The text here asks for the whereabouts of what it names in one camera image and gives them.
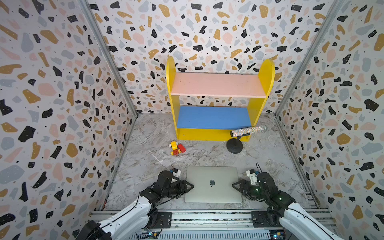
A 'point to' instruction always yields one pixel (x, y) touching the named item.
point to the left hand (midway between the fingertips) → (193, 188)
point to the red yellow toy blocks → (177, 148)
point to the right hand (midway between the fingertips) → (235, 188)
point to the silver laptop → (212, 184)
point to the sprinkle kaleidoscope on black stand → (235, 145)
